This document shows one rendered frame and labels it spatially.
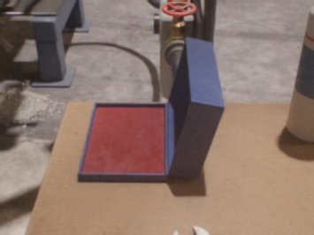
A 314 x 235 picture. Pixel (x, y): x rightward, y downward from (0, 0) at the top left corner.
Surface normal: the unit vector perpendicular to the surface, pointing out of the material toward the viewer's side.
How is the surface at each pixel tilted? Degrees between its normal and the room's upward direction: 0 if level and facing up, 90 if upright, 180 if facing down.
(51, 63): 90
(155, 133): 0
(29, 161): 0
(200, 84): 12
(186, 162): 90
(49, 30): 90
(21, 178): 0
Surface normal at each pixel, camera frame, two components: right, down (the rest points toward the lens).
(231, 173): 0.00, -0.82
